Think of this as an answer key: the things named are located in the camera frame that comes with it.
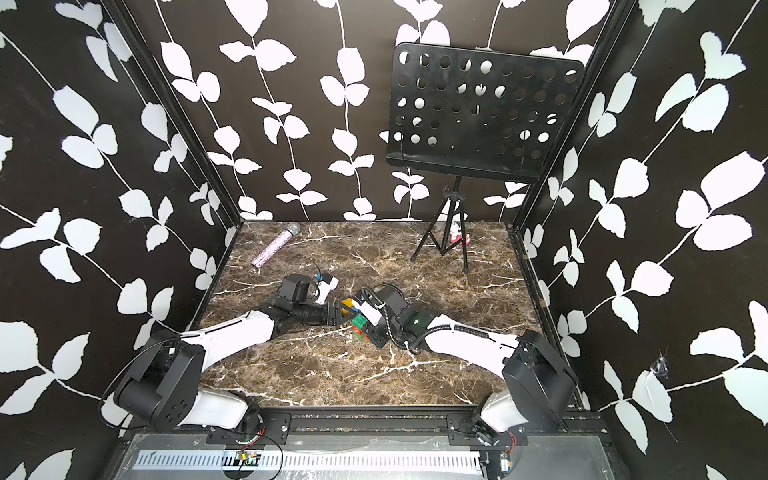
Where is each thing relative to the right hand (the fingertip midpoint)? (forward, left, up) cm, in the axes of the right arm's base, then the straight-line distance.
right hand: (364, 321), depth 82 cm
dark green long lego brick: (0, +1, 0) cm, 1 cm away
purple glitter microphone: (+39, +34, -8) cm, 52 cm away
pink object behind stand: (+39, -33, -7) cm, 51 cm away
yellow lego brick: (+11, +7, -9) cm, 15 cm away
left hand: (+4, +4, -1) cm, 5 cm away
